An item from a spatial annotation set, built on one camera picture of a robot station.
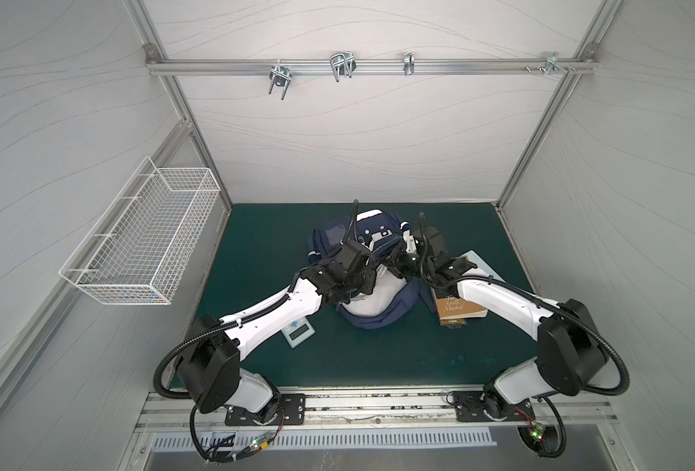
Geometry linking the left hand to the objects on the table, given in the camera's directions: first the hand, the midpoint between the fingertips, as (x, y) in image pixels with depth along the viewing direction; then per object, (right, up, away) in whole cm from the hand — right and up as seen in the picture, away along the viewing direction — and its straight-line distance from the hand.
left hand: (370, 276), depth 80 cm
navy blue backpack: (+7, -7, +3) cm, 11 cm away
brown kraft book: (+26, -12, +8) cm, 30 cm away
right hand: (+2, +5, +2) cm, 6 cm away
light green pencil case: (+40, +1, +21) cm, 45 cm away
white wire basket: (-55, +9, -11) cm, 57 cm away
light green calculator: (-21, -18, +5) cm, 28 cm away
